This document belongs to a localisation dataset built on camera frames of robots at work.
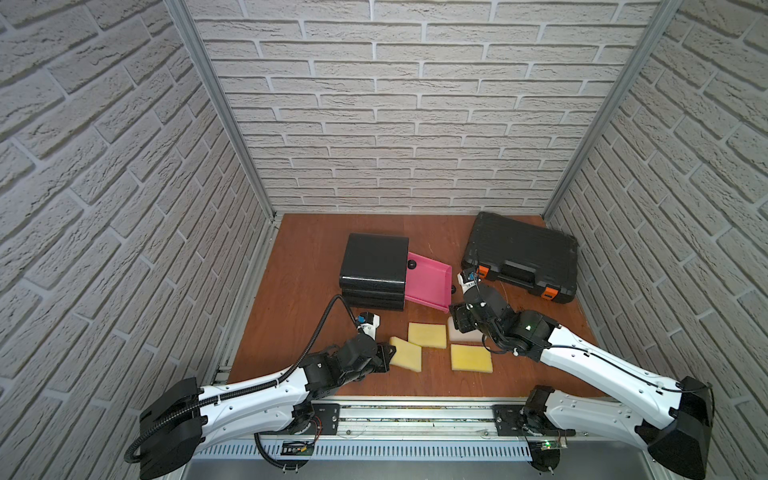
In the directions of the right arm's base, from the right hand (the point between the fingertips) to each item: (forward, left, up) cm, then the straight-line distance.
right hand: (463, 304), depth 78 cm
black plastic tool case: (+21, -32, -11) cm, 39 cm away
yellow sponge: (-10, -2, -13) cm, 17 cm away
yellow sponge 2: (-8, +16, -13) cm, 22 cm away
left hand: (-9, +17, -7) cm, 20 cm away
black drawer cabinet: (+10, +24, +3) cm, 26 cm away
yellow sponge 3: (-3, +8, -14) cm, 16 cm away
